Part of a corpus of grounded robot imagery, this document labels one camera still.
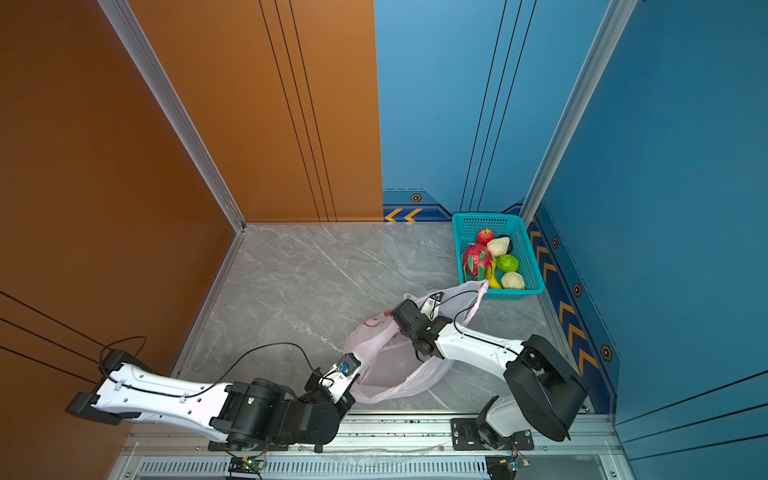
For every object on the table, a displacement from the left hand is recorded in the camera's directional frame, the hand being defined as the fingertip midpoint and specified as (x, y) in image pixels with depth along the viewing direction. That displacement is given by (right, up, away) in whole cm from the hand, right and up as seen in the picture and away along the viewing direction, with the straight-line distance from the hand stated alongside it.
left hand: (360, 380), depth 64 cm
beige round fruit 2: (+46, +19, +32) cm, 59 cm away
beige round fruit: (+43, +30, +38) cm, 65 cm away
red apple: (+41, +33, +45) cm, 69 cm away
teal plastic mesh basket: (+34, +37, +48) cm, 70 cm away
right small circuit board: (+34, -24, +6) cm, 42 cm away
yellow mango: (+40, +17, +34) cm, 55 cm away
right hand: (+13, +6, +24) cm, 28 cm away
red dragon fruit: (+35, +25, +35) cm, 55 cm away
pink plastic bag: (+7, -4, +21) cm, 22 cm away
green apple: (+45, +24, +35) cm, 62 cm away
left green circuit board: (-28, -23, +7) cm, 37 cm away
